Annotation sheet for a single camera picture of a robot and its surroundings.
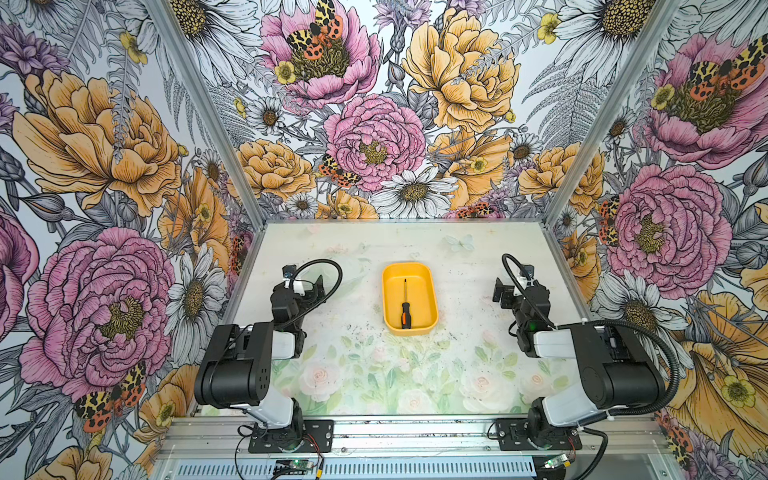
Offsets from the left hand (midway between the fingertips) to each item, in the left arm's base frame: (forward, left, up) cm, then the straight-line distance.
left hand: (308, 284), depth 94 cm
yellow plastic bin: (+1, -36, -8) cm, 36 cm away
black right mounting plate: (-40, -55, -7) cm, 68 cm away
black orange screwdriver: (-10, -30, -5) cm, 32 cm away
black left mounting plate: (-40, -7, -8) cm, 41 cm away
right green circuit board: (-46, -64, -8) cm, 79 cm away
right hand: (-2, -64, 0) cm, 64 cm away
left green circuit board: (-45, -4, -8) cm, 46 cm away
